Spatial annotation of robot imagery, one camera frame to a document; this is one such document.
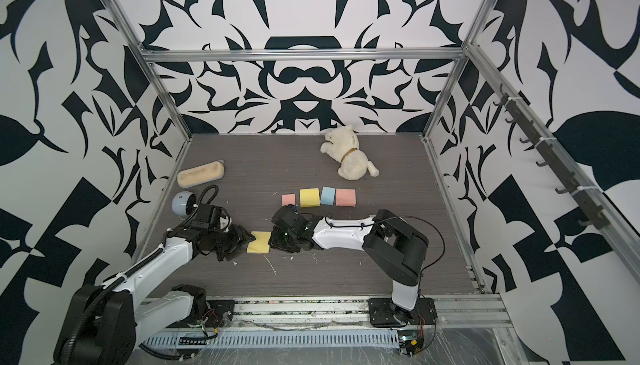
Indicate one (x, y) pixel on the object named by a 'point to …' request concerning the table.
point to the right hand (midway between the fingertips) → (267, 241)
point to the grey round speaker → (183, 202)
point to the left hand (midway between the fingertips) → (250, 238)
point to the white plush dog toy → (342, 144)
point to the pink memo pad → (346, 197)
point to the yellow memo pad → (309, 197)
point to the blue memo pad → (327, 196)
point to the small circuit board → (409, 342)
